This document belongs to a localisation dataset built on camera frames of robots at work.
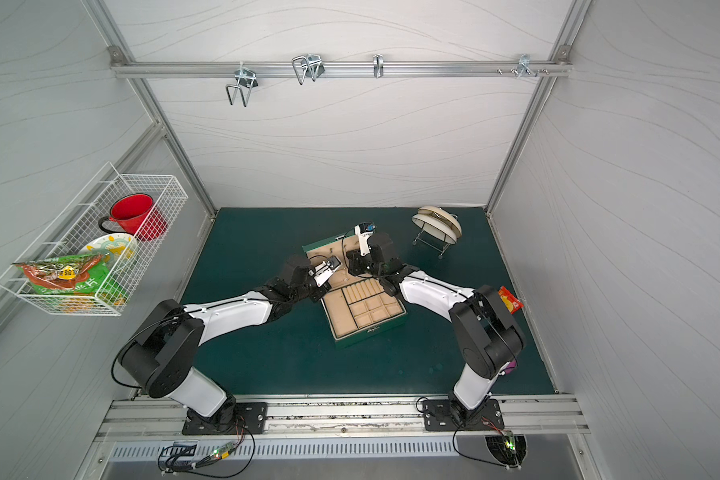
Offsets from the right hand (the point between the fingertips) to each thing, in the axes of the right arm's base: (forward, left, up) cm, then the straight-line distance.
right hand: (347, 250), depth 88 cm
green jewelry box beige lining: (-12, -3, -10) cm, 16 cm away
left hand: (-4, +6, -6) cm, 9 cm away
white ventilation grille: (-48, +9, -16) cm, 52 cm away
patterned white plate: (-15, +51, +18) cm, 56 cm away
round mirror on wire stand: (+10, -29, 0) cm, 30 cm away
